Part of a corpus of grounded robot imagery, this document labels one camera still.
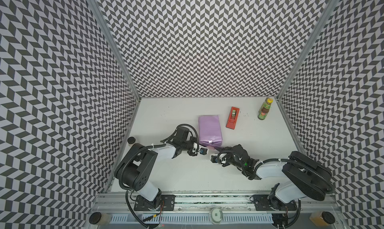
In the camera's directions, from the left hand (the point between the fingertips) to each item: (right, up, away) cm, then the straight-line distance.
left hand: (203, 142), depth 89 cm
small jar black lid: (-42, +3, -5) cm, 42 cm away
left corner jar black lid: (-45, -24, -30) cm, 59 cm away
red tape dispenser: (+20, +14, +10) cm, 26 cm away
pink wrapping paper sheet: (+4, +7, +2) cm, 8 cm away
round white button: (+5, -24, -28) cm, 37 cm away
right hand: (+7, -5, -2) cm, 9 cm away
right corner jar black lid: (+53, -26, -26) cm, 64 cm away
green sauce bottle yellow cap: (+40, +20, +7) cm, 45 cm away
